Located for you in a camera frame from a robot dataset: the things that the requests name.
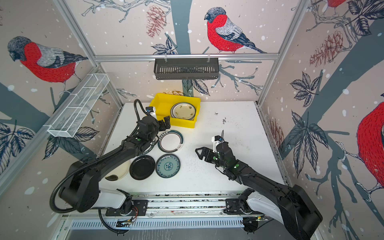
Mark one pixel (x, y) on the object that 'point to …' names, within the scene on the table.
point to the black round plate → (141, 167)
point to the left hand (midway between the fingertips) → (161, 117)
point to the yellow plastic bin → (163, 102)
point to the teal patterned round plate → (167, 165)
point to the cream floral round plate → (183, 110)
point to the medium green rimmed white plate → (170, 141)
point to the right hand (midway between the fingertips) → (198, 153)
